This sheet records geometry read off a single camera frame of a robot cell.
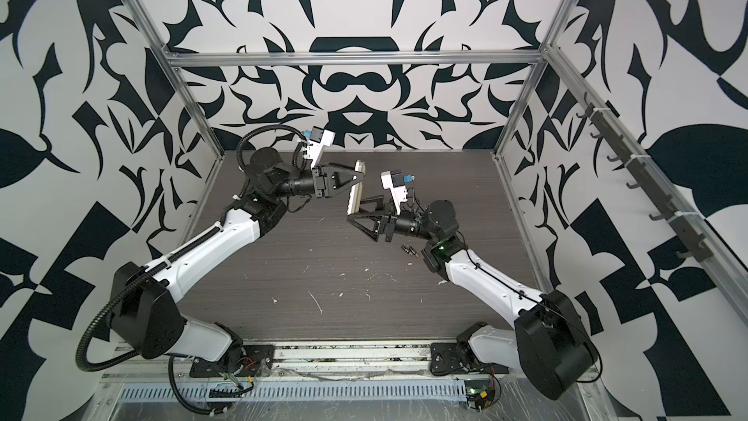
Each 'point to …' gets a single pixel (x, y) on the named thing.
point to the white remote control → (355, 200)
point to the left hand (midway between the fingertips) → (365, 170)
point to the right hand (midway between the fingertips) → (353, 218)
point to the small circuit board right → (479, 394)
